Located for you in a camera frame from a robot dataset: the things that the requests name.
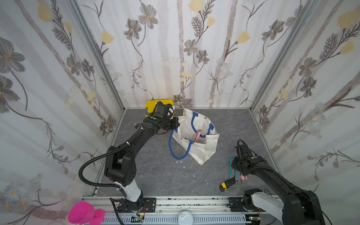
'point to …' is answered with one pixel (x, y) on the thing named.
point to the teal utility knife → (232, 170)
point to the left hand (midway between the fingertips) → (182, 123)
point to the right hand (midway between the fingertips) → (236, 164)
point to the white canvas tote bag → (206, 147)
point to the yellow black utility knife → (225, 185)
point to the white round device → (185, 218)
